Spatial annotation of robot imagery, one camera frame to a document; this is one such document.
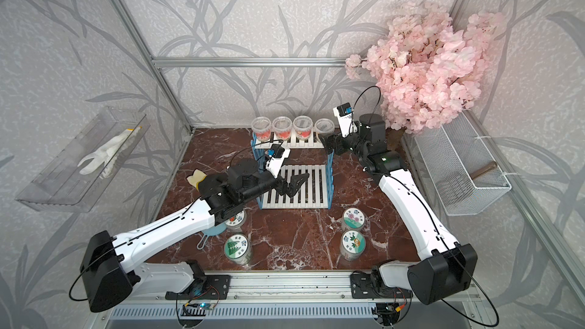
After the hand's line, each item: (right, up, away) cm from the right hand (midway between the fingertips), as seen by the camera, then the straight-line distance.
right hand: (330, 129), depth 74 cm
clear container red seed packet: (-23, +1, +1) cm, 23 cm away
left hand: (-10, -13, -4) cm, 17 cm away
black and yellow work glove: (-58, -20, +28) cm, 67 cm away
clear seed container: (-2, +1, +1) cm, 3 cm away
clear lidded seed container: (-16, +1, +1) cm, 16 cm away
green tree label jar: (-30, -40, 0) cm, 50 cm away
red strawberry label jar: (-33, -33, +5) cm, 47 cm away
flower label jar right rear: (+9, -32, +6) cm, 34 cm away
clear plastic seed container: (-9, +1, +1) cm, 9 cm away
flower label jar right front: (+8, -38, +1) cm, 39 cm away
